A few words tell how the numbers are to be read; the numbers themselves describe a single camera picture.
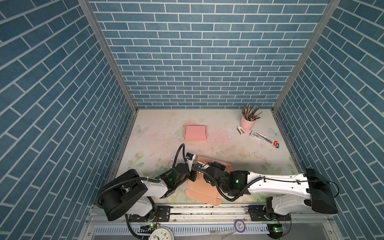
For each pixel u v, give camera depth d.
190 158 0.75
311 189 0.41
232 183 0.54
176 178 0.66
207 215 0.74
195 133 1.02
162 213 0.74
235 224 0.71
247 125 1.06
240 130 1.05
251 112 1.04
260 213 0.73
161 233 0.66
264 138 1.03
